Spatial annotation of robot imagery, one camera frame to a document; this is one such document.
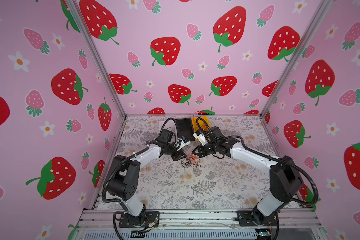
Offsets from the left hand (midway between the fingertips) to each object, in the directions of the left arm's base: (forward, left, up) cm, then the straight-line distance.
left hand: (183, 151), depth 91 cm
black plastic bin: (+23, 0, -4) cm, 23 cm away
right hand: (-4, -5, +6) cm, 9 cm away
